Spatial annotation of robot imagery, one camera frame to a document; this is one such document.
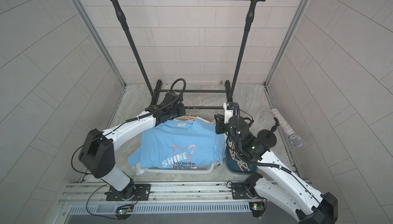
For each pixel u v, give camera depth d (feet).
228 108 1.97
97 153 1.41
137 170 2.31
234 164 2.59
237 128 1.62
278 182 1.48
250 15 2.06
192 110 2.99
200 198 2.32
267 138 2.77
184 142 2.49
